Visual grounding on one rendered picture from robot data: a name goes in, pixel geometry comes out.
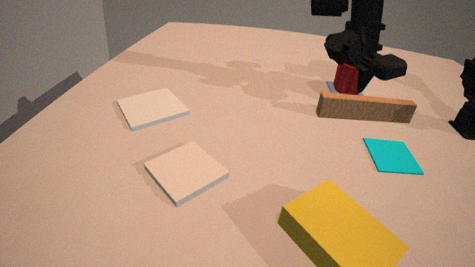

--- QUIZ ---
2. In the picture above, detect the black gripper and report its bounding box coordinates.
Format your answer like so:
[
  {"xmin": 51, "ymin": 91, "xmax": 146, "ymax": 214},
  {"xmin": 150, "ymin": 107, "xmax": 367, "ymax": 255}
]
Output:
[{"xmin": 345, "ymin": 17, "xmax": 407, "ymax": 92}]

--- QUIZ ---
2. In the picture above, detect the dark red cup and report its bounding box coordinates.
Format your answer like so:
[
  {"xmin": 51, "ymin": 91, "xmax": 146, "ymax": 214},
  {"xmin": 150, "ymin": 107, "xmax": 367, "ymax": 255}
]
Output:
[{"xmin": 333, "ymin": 63, "xmax": 360, "ymax": 95}]

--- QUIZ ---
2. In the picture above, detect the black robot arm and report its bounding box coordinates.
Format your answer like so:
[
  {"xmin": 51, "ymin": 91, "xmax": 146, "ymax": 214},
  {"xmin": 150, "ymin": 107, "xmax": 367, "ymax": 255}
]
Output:
[{"xmin": 311, "ymin": 0, "xmax": 475, "ymax": 140}]

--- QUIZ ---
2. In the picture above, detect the yellow rectangular block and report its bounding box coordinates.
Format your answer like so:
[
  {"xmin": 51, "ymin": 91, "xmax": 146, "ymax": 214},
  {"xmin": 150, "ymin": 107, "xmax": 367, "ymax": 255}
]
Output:
[{"xmin": 277, "ymin": 179, "xmax": 409, "ymax": 267}]

